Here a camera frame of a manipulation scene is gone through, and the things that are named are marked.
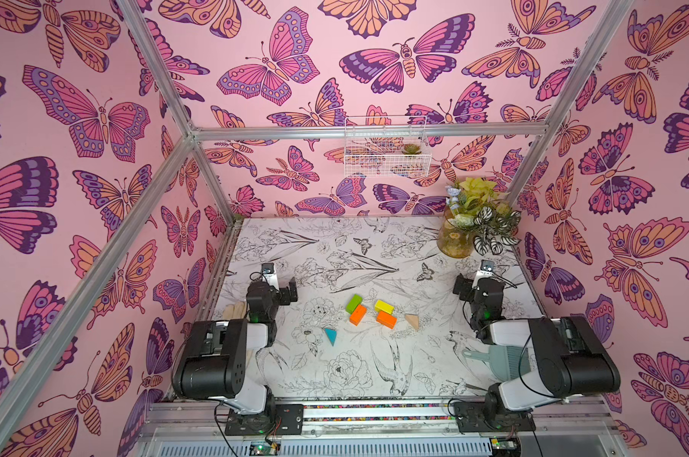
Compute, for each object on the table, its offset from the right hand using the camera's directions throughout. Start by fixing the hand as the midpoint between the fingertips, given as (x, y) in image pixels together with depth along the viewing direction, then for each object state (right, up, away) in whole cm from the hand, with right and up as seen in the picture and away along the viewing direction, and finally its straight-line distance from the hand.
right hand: (479, 276), depth 93 cm
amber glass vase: (-6, +12, +8) cm, 15 cm away
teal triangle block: (-48, -18, -3) cm, 52 cm away
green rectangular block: (-41, -9, +2) cm, 42 cm away
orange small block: (-31, -13, -3) cm, 34 cm away
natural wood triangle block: (-22, -14, -3) cm, 26 cm away
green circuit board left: (-64, -41, -21) cm, 79 cm away
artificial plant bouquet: (0, +23, +2) cm, 23 cm away
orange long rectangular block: (-40, -12, -1) cm, 42 cm away
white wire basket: (-28, +43, +13) cm, 53 cm away
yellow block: (-32, -10, +1) cm, 34 cm away
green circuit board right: (-3, -41, -21) cm, 46 cm away
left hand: (-65, 0, +2) cm, 65 cm away
